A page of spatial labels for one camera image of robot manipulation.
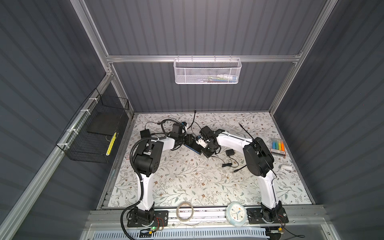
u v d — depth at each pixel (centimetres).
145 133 107
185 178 87
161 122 113
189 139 93
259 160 60
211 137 73
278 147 99
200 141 91
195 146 95
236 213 72
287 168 88
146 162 55
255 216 72
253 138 105
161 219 72
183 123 94
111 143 70
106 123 79
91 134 72
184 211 77
